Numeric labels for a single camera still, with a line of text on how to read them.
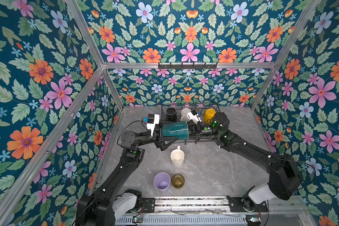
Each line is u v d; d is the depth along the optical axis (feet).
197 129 2.02
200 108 4.07
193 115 2.22
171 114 3.30
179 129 1.89
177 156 2.91
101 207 1.26
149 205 2.41
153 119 1.76
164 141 1.90
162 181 2.53
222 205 2.46
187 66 3.05
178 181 2.67
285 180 1.40
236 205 2.40
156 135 1.90
